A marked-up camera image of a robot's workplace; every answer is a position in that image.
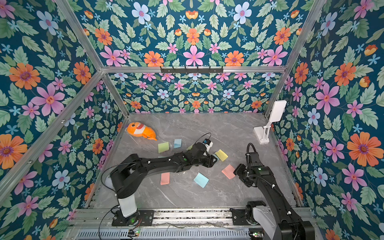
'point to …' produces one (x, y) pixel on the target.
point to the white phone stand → (276, 115)
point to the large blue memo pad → (201, 180)
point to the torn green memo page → (163, 147)
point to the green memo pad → (189, 148)
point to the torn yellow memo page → (222, 155)
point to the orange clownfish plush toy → (138, 129)
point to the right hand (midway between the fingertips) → (239, 172)
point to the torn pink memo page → (165, 178)
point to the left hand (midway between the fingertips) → (216, 158)
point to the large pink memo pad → (228, 171)
